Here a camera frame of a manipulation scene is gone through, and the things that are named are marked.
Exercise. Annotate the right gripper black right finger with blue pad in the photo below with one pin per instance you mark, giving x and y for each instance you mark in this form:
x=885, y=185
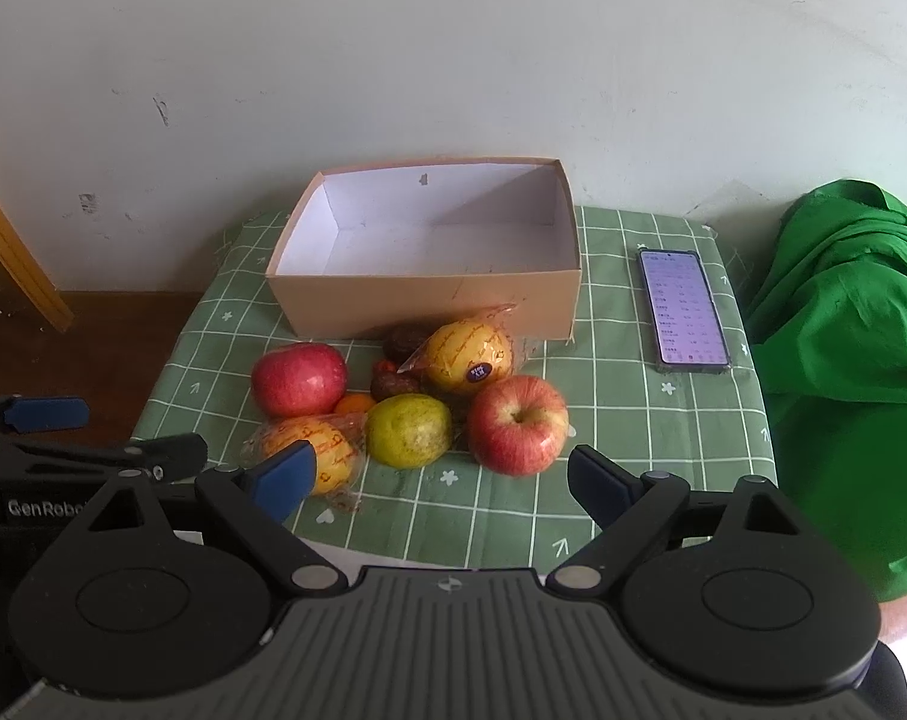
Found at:
x=734, y=594

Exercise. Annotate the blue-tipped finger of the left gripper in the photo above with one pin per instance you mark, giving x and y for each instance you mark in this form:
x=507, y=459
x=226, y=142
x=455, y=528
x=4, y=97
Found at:
x=25, y=415

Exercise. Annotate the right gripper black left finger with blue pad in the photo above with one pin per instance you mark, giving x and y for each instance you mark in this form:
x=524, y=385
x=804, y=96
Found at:
x=155, y=589

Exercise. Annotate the yellow wooden chair leg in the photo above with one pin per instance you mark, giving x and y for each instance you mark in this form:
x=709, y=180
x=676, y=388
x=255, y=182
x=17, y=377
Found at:
x=23, y=274

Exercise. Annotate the green checkered tablecloth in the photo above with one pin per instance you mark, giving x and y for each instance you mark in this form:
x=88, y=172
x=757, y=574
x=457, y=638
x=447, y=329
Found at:
x=710, y=429

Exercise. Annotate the smartphone in clear case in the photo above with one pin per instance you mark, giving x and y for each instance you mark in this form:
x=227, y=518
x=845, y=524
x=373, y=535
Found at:
x=688, y=335

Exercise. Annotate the wrapped yellow apple front left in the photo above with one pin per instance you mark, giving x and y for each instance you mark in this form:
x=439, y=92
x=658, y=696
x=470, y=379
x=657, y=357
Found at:
x=338, y=442

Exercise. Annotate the red apple right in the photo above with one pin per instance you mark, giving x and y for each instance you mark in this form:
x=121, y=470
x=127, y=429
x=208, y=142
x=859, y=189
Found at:
x=517, y=426

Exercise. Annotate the red apple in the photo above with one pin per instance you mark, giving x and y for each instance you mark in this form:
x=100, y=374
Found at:
x=301, y=379
x=517, y=426

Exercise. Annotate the red apple left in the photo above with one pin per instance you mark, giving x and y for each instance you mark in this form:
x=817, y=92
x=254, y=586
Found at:
x=301, y=379

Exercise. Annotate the small orange tangerine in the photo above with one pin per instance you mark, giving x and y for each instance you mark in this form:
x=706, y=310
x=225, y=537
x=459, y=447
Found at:
x=357, y=403

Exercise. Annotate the green fabric bag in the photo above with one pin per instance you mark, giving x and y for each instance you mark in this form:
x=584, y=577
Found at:
x=828, y=331

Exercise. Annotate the green-yellow pear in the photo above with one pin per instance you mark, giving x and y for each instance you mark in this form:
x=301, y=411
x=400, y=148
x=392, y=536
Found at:
x=409, y=431

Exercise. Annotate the dark red jujube lower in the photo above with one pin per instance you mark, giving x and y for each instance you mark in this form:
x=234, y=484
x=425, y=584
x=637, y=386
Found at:
x=388, y=382

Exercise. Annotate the wrapped yellow apple with sticker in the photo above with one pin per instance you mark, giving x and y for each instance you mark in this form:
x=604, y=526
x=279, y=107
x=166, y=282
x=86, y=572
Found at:
x=464, y=356

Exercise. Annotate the open cardboard box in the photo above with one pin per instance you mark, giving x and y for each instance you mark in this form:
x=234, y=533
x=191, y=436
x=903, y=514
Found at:
x=369, y=247

